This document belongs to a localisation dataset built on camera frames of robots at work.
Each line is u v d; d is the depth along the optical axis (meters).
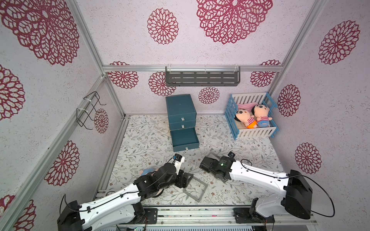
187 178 0.68
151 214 0.73
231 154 0.70
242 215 0.73
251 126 1.00
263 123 1.00
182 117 0.94
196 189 0.83
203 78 0.93
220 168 0.55
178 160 0.65
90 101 0.78
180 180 0.64
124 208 0.60
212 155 0.85
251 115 1.06
